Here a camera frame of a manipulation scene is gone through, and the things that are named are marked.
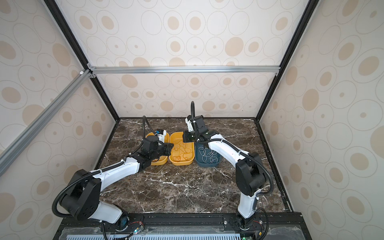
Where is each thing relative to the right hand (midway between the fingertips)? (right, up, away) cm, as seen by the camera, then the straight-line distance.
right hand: (183, 135), depth 87 cm
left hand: (-3, -4, -2) cm, 5 cm away
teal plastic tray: (+9, -14, +9) cm, 19 cm away
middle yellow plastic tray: (-6, -2, +16) cm, 17 cm away
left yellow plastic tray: (-12, -15, +2) cm, 19 cm away
